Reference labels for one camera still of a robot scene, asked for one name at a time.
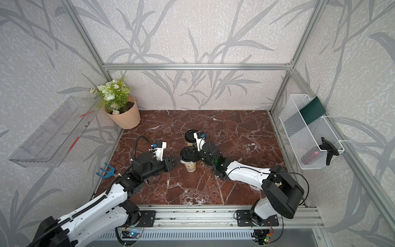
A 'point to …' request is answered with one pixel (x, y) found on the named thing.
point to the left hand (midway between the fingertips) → (181, 159)
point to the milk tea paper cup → (192, 144)
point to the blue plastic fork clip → (109, 174)
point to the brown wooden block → (116, 175)
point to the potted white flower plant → (120, 107)
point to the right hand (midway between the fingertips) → (188, 148)
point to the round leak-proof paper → (184, 162)
